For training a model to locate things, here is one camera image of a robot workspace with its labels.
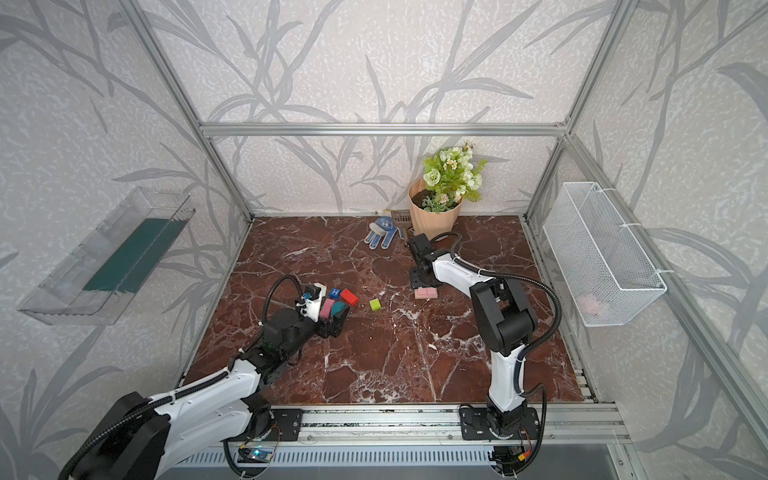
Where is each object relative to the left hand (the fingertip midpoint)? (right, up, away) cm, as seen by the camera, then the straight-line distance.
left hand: (339, 294), depth 83 cm
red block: (0, -3, +13) cm, 13 cm away
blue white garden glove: (+10, +20, +32) cm, 39 cm away
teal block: (-3, -6, +10) cm, 12 cm away
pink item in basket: (+64, -1, -11) cm, 65 cm away
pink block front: (+26, -2, +13) cm, 29 cm away
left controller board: (-18, -36, -13) cm, 42 cm away
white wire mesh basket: (+60, +8, -22) cm, 65 cm away
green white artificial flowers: (+34, +36, +13) cm, 51 cm away
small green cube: (+9, -5, +12) cm, 16 cm away
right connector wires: (+45, -36, -14) cm, 60 cm away
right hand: (+25, +5, +16) cm, 30 cm away
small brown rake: (+18, +24, +33) cm, 45 cm away
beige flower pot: (+30, +20, +19) cm, 41 cm away
